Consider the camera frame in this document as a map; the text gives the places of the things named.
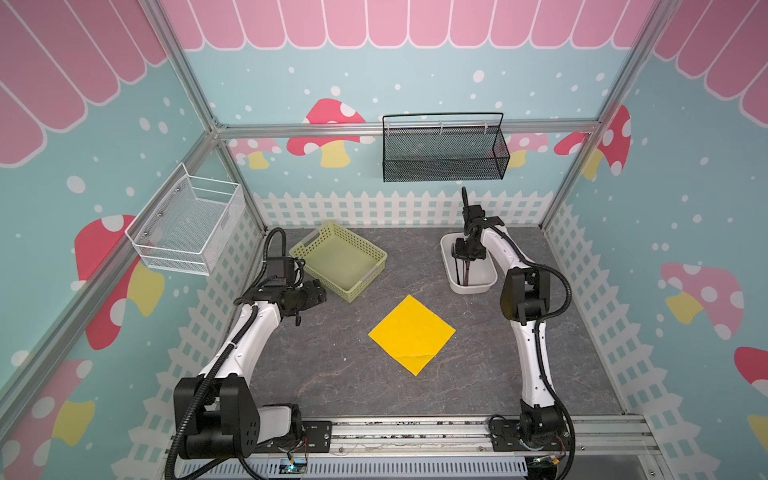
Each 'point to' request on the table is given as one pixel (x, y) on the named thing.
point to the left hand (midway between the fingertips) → (315, 300)
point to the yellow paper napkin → (413, 335)
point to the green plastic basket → (340, 259)
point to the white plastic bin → (482, 273)
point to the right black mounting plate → (504, 436)
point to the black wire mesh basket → (444, 147)
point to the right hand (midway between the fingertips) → (462, 254)
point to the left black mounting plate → (316, 437)
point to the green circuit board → (293, 466)
